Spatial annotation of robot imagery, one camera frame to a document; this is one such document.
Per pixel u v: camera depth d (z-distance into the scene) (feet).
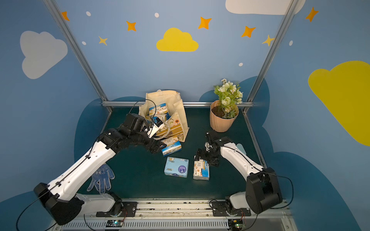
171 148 2.97
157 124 2.02
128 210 2.41
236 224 2.32
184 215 2.40
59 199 1.24
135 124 1.77
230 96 2.93
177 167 2.76
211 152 2.09
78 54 2.82
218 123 3.19
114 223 2.31
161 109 3.22
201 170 2.68
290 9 2.31
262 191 1.38
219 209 2.43
